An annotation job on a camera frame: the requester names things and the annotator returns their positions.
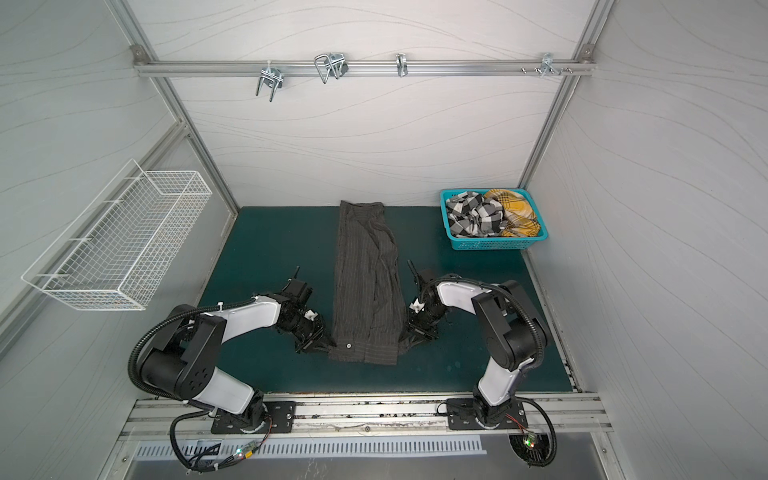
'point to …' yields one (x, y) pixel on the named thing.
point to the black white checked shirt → (469, 214)
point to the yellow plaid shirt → (520, 217)
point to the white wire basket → (100, 258)
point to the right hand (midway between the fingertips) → (409, 334)
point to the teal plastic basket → (496, 242)
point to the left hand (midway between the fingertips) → (339, 340)
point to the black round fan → (534, 449)
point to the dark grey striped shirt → (370, 304)
